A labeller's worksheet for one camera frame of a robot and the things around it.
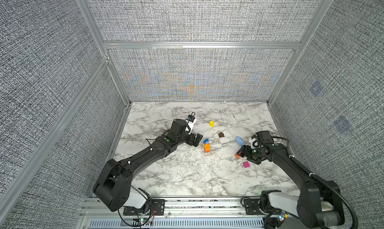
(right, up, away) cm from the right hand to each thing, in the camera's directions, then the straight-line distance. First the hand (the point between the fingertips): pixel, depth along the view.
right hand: (242, 154), depth 86 cm
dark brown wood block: (-9, +9, +14) cm, 19 cm away
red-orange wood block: (-4, 0, -1) cm, 4 cm away
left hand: (-27, +13, -3) cm, 30 cm away
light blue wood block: (+2, +6, +11) cm, 13 cm away
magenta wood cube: (+3, -6, +1) cm, 7 cm away
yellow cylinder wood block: (-15, +17, +20) cm, 30 cm away
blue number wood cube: (-21, +7, +4) cm, 22 cm away
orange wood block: (-20, +3, +6) cm, 21 cm away
